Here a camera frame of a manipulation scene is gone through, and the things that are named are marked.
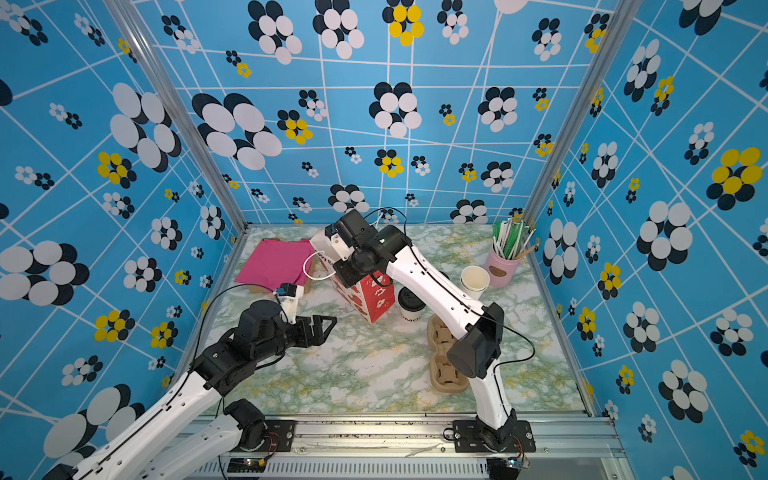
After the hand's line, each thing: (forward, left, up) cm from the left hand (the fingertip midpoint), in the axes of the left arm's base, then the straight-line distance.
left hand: (326, 319), depth 74 cm
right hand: (+11, -4, +5) cm, 13 cm away
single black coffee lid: (+10, -21, -8) cm, 25 cm away
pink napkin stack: (+34, +26, -20) cm, 47 cm away
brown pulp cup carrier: (-9, -31, -16) cm, 36 cm away
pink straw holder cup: (+22, -52, -9) cm, 57 cm away
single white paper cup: (+9, -22, -15) cm, 28 cm away
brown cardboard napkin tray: (0, +11, +14) cm, 18 cm away
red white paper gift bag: (+8, -10, -2) cm, 13 cm away
